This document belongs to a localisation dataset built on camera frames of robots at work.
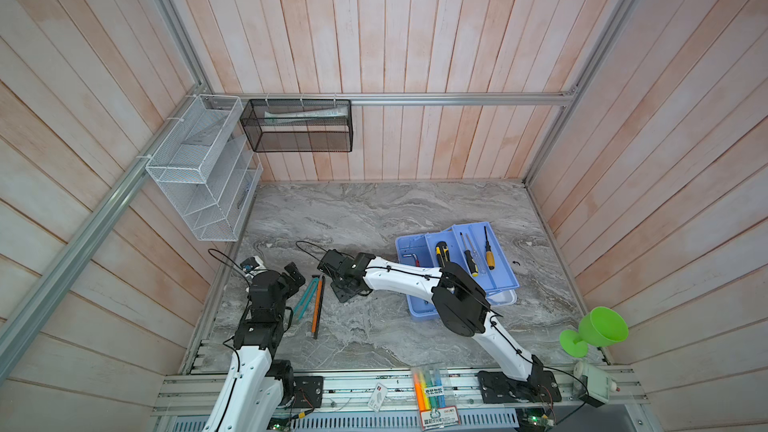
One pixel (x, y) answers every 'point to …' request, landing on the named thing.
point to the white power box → (592, 385)
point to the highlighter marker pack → (431, 391)
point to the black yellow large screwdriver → (442, 253)
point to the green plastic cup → (601, 326)
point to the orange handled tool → (318, 306)
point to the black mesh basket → (298, 126)
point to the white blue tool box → (474, 248)
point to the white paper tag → (377, 397)
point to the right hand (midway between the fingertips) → (345, 289)
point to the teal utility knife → (306, 296)
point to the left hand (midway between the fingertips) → (284, 276)
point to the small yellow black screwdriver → (489, 253)
